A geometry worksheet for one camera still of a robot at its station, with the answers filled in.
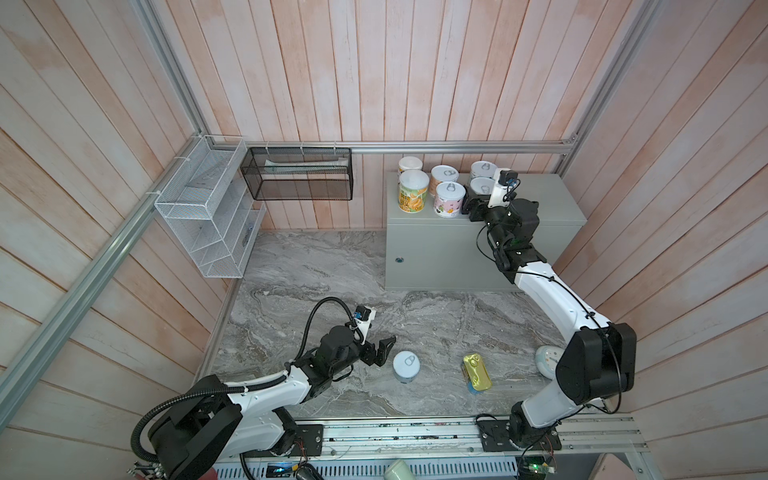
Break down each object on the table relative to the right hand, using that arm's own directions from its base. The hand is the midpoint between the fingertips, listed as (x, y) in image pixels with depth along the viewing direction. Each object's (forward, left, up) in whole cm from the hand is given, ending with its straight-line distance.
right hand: (478, 184), depth 78 cm
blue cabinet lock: (-8, +20, -22) cm, 31 cm away
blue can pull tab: (-37, +18, -33) cm, 53 cm away
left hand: (-31, +25, -29) cm, 49 cm away
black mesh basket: (+11, +51, -4) cm, 53 cm away
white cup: (-61, +21, -30) cm, 71 cm away
